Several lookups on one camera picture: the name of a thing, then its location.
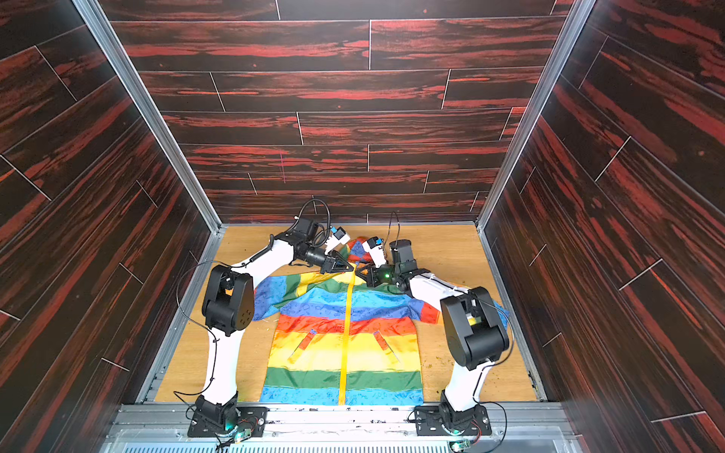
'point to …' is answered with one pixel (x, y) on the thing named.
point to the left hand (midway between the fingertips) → (353, 269)
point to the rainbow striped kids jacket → (343, 339)
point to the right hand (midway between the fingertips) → (363, 269)
